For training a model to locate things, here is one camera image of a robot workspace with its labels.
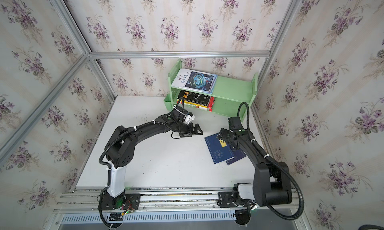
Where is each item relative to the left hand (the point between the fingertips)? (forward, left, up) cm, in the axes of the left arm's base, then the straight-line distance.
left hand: (198, 132), depth 88 cm
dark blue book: (-7, -13, -9) cm, 17 cm away
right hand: (-3, -16, -3) cm, 17 cm away
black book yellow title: (+21, +1, +8) cm, 23 cm away
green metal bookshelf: (+16, -20, +16) cm, 30 cm away
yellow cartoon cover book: (+19, +5, +6) cm, 20 cm away
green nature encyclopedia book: (+18, +2, +4) cm, 19 cm away
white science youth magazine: (+27, +2, +18) cm, 32 cm away
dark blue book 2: (-10, -24, -7) cm, 27 cm away
